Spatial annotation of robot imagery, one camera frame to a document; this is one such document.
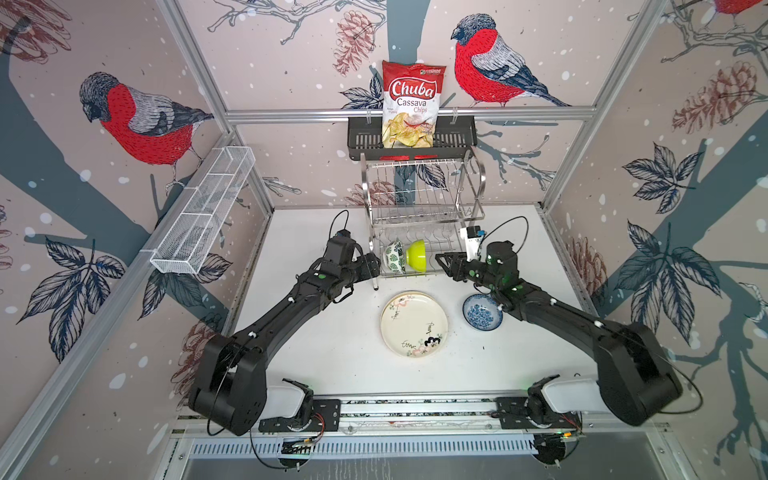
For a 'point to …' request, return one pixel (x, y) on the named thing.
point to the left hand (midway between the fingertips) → (371, 262)
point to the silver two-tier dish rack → (416, 210)
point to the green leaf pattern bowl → (394, 256)
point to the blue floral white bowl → (482, 312)
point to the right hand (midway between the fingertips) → (436, 260)
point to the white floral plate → (414, 324)
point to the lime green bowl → (416, 255)
